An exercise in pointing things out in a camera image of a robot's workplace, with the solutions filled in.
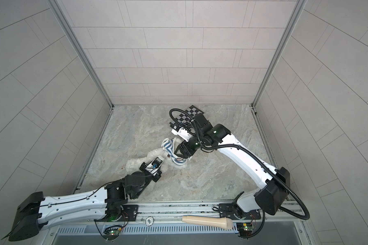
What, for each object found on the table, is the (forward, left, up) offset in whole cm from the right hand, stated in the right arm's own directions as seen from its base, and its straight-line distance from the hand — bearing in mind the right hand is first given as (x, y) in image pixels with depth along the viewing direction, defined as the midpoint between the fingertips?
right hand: (178, 152), depth 68 cm
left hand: (+1, +7, -7) cm, 9 cm away
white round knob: (-22, +15, -22) cm, 35 cm away
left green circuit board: (-26, +30, -20) cm, 44 cm away
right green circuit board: (-28, -28, -24) cm, 46 cm away
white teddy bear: (-3, +21, -4) cm, 21 cm away
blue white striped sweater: (+2, +4, +5) cm, 7 cm away
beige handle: (-25, -19, -19) cm, 37 cm away
